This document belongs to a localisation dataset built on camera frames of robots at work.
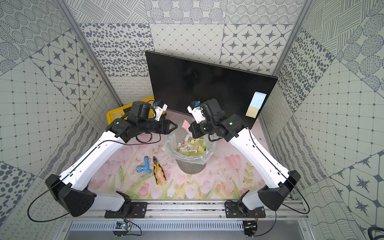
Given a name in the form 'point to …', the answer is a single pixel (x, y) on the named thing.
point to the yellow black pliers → (155, 164)
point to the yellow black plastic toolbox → (121, 114)
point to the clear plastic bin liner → (189, 150)
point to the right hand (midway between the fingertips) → (191, 131)
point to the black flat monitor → (178, 82)
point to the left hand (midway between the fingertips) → (171, 122)
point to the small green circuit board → (122, 225)
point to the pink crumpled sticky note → (186, 125)
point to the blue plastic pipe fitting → (145, 168)
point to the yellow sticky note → (252, 112)
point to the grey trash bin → (189, 168)
